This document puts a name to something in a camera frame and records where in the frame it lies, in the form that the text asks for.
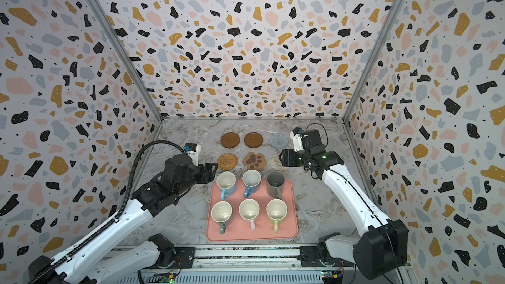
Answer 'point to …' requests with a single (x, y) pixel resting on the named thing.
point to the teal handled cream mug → (221, 212)
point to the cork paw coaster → (254, 161)
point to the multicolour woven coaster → (277, 164)
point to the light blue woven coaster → (278, 141)
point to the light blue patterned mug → (251, 179)
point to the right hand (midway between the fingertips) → (286, 155)
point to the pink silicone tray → (239, 229)
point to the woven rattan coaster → (227, 161)
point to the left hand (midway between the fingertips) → (213, 164)
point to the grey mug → (275, 182)
